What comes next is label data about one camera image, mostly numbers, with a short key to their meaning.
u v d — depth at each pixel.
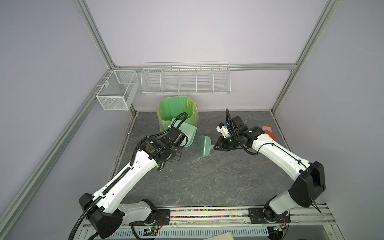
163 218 0.73
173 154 0.53
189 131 0.80
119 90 1.01
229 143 0.68
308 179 0.41
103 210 0.37
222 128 0.75
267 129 1.09
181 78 1.02
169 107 0.99
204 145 0.86
